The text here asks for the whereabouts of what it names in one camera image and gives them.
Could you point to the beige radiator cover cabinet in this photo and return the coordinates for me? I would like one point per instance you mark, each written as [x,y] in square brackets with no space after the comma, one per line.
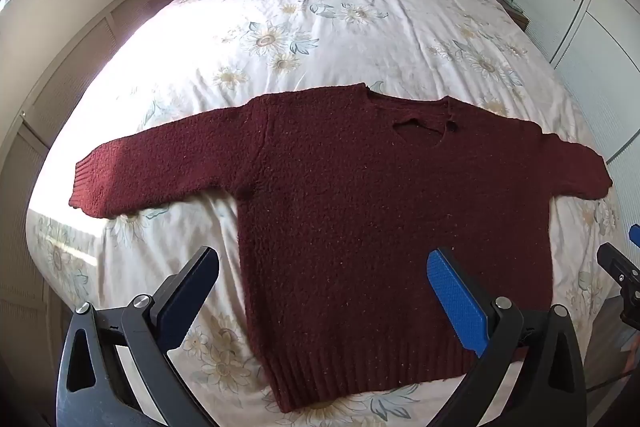
[75,57]

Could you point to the maroon knitted sweater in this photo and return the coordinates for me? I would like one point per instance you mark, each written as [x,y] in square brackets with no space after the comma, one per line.
[350,207]

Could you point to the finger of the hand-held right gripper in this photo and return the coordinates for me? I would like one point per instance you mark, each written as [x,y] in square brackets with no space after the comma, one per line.
[622,277]
[635,235]

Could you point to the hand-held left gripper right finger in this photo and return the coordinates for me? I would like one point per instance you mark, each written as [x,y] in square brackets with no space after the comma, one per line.
[455,297]

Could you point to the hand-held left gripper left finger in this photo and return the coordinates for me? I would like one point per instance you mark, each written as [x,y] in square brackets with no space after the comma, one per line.
[187,297]

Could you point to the wooden nightstand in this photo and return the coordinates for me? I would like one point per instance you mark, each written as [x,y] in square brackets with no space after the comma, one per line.
[518,19]

